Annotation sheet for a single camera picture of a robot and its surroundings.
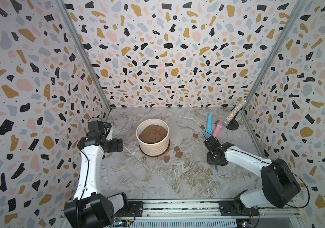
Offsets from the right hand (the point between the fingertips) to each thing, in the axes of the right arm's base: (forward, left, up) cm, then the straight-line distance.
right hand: (212, 161), depth 89 cm
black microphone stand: (+31, -21, -1) cm, 37 cm away
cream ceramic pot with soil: (+12, +38, +9) cm, 41 cm away
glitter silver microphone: (+27, -15, +15) cm, 35 cm away
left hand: (0, +58, +17) cm, 61 cm away
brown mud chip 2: (+21, +8, -3) cm, 23 cm away
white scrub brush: (-7, 0, +5) cm, 8 cm away
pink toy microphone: (+26, -8, 0) cm, 27 cm away
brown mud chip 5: (+1, +29, -2) cm, 29 cm away
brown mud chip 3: (+9, +23, -2) cm, 24 cm away
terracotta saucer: (+3, +33, 0) cm, 34 cm away
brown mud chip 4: (+5, +21, -3) cm, 22 cm away
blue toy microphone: (+21, 0, +2) cm, 21 cm away
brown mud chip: (+29, +3, -2) cm, 29 cm away
